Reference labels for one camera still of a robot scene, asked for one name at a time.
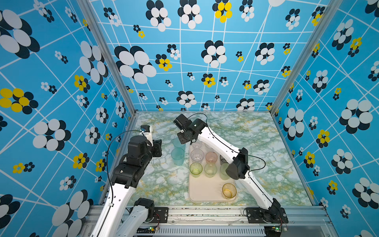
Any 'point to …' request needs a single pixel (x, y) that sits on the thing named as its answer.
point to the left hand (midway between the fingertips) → (158, 140)
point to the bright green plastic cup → (196, 169)
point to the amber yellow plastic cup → (229, 190)
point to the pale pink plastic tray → (203, 189)
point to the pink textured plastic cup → (211, 157)
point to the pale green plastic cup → (210, 170)
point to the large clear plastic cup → (197, 155)
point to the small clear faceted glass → (208, 146)
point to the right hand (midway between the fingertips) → (184, 137)
